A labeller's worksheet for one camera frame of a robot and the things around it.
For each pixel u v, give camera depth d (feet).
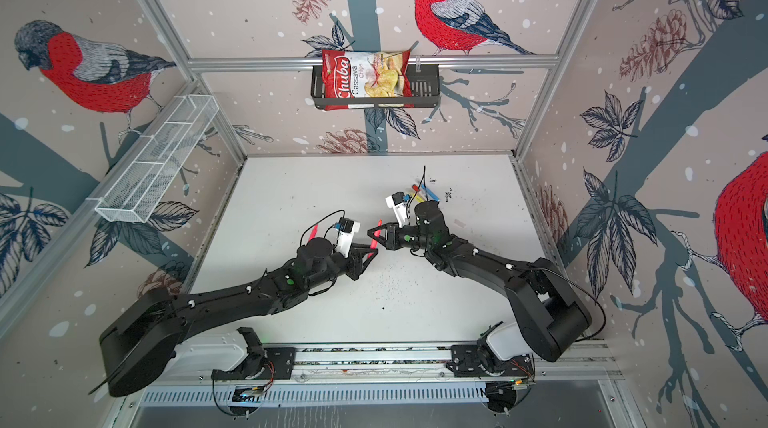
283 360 2.40
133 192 2.34
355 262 2.27
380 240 2.53
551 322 1.40
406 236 2.38
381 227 2.54
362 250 2.43
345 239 2.33
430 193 3.52
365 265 2.43
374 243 2.59
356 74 2.88
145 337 1.45
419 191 3.59
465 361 2.39
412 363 2.46
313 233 3.21
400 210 2.50
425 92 3.10
